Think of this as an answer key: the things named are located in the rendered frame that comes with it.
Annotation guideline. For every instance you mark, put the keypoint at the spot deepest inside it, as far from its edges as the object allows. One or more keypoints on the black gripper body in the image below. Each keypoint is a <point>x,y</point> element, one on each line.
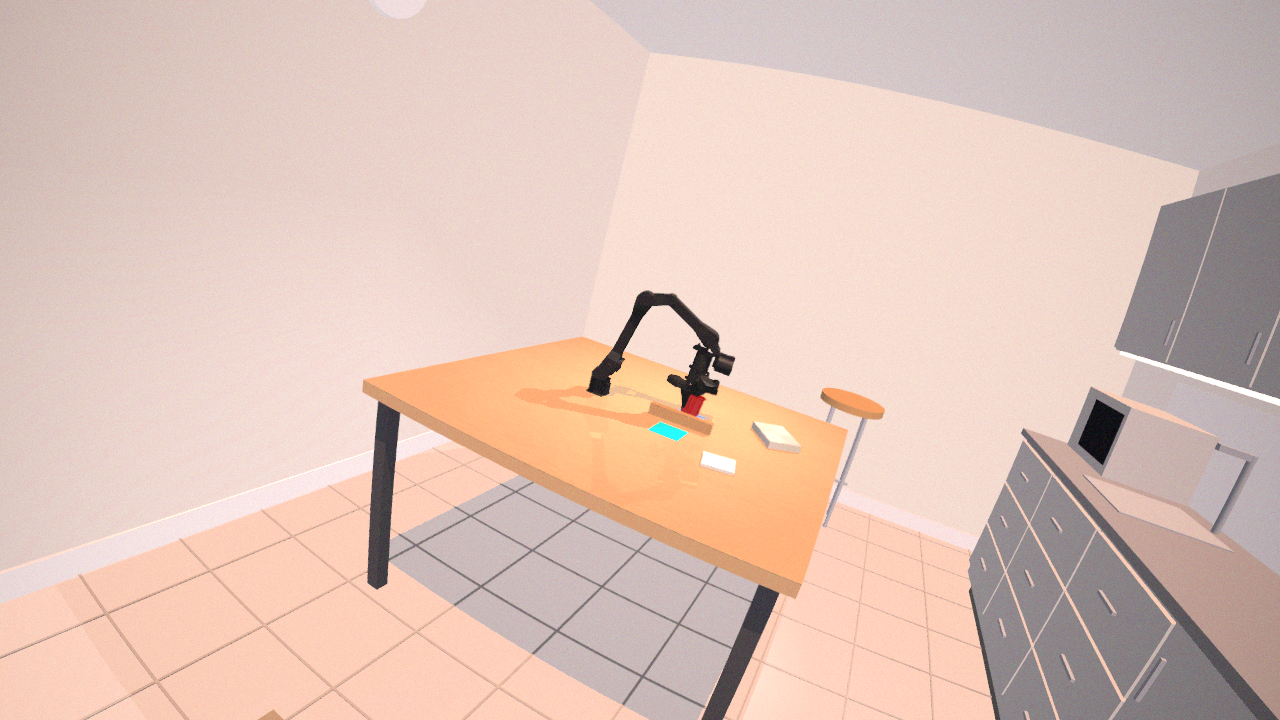
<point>679,382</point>

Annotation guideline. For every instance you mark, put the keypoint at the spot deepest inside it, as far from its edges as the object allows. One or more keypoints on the pale pink flat square pad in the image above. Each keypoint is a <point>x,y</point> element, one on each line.
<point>718,463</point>

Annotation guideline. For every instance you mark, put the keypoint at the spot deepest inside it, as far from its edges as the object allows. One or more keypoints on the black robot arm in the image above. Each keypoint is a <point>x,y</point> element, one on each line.
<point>600,382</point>

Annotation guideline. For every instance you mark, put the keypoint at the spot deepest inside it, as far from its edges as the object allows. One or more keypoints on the dark red cup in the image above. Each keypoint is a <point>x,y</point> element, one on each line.
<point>694,405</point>

